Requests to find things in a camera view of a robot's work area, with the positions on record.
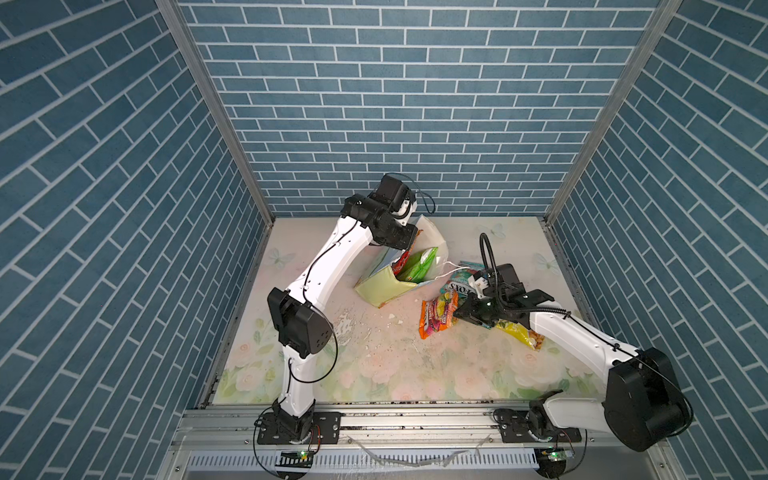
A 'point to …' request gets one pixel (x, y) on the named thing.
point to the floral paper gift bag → (389, 273)
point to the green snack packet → (420, 265)
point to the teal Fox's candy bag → (459, 279)
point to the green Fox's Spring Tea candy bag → (486, 326)
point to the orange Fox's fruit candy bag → (438, 313)
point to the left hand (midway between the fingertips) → (418, 243)
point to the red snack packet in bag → (398, 265)
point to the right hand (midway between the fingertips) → (455, 313)
